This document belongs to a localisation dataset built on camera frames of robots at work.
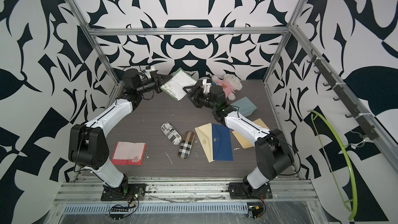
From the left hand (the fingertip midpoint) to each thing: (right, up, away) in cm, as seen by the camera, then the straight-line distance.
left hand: (171, 72), depth 77 cm
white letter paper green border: (+2, -7, 0) cm, 7 cm away
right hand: (+6, -9, -1) cm, 11 cm away
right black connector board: (+39, -63, -6) cm, 74 cm away
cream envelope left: (+17, -34, +15) cm, 41 cm away
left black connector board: (-23, -64, -5) cm, 68 cm away
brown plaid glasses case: (+7, -38, +9) cm, 40 cm away
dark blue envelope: (+26, -38, +10) cm, 47 cm away
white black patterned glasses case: (-2, -33, +13) cm, 35 cm away
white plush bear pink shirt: (+35, -3, +30) cm, 46 cm away
